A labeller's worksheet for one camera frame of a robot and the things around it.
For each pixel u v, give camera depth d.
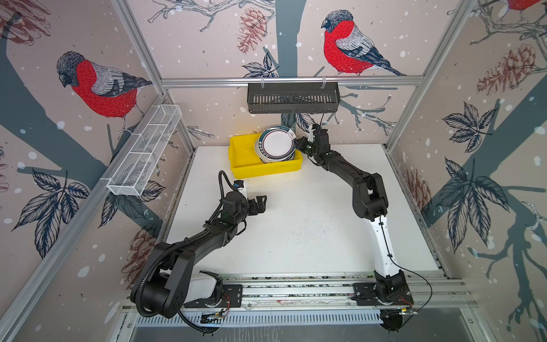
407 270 0.66
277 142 1.06
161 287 0.41
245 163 1.12
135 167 0.73
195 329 0.67
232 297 0.73
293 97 1.03
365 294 0.73
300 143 0.93
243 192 0.79
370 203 0.63
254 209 0.79
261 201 0.81
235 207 0.68
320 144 0.84
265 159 1.05
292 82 0.92
